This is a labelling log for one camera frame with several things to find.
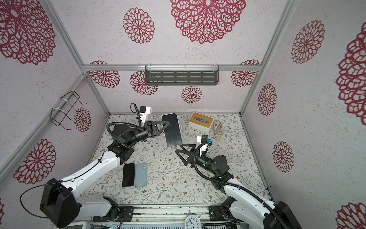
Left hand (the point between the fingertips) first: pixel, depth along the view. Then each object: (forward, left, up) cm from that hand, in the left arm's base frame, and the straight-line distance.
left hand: (169, 125), depth 63 cm
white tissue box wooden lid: (+32, -20, -34) cm, 51 cm away
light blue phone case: (-7, +21, -40) cm, 46 cm away
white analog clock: (-33, -10, -34) cm, 48 cm away
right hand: (-8, -4, -7) cm, 11 cm away
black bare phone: (-8, +27, -37) cm, 47 cm away
